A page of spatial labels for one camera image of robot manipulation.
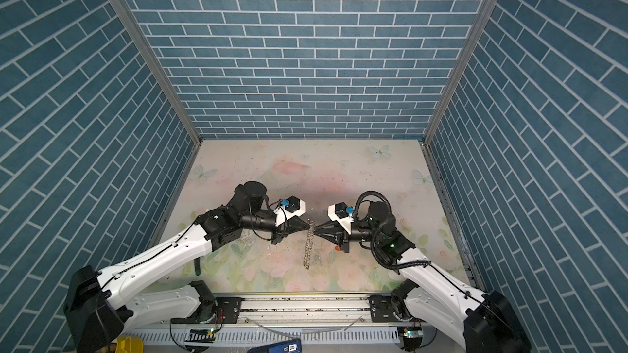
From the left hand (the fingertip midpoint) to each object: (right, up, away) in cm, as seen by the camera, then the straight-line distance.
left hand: (312, 229), depth 68 cm
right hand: (+2, -1, +1) cm, 3 cm away
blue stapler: (-5, -31, -3) cm, 32 cm away
